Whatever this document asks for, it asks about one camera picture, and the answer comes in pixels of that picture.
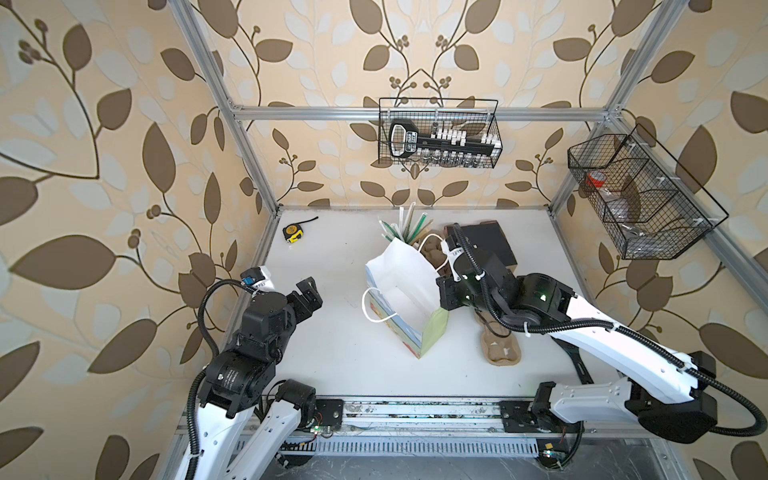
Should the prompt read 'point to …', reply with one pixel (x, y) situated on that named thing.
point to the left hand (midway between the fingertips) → (295, 286)
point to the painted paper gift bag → (404, 297)
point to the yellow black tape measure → (294, 232)
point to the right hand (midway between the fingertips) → (436, 282)
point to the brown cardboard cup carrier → (500, 346)
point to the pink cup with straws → (410, 232)
